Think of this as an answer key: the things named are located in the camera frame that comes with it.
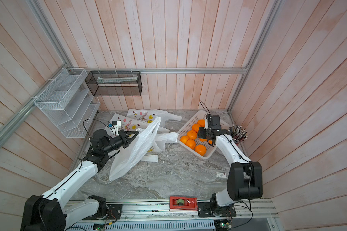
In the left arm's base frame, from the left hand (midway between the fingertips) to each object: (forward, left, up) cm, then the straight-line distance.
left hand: (139, 134), depth 75 cm
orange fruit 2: (+6, -30, -19) cm, 36 cm away
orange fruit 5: (+9, -26, -18) cm, 33 cm away
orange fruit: (+14, -32, -20) cm, 40 cm away
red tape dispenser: (-29, -24, -20) cm, 42 cm away
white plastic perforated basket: (+20, -29, -17) cm, 39 cm away
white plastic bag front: (-9, +2, -3) cm, 10 cm away
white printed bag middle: (+23, +13, -20) cm, 33 cm away
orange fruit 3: (+19, -35, -18) cm, 44 cm away
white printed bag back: (+35, 0, -22) cm, 41 cm away
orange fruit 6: (+26, -40, -21) cm, 52 cm away
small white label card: (-13, -47, -24) cm, 55 cm away
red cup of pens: (+5, -57, -7) cm, 57 cm away
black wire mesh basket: (+46, +25, 0) cm, 52 cm away
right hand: (+11, -37, -12) cm, 40 cm away
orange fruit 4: (+1, -36, -19) cm, 41 cm away
